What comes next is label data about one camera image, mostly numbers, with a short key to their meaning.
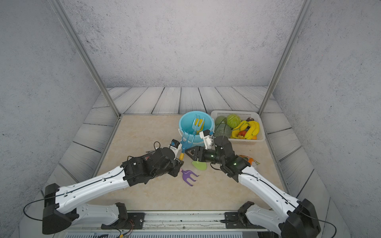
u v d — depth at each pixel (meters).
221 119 1.02
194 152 0.64
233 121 0.99
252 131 0.96
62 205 0.39
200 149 0.64
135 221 0.73
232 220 0.73
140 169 0.49
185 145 0.70
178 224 0.73
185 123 0.96
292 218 0.39
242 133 0.99
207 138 0.67
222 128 0.96
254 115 1.09
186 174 0.86
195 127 1.01
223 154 0.56
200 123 1.00
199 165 0.92
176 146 0.62
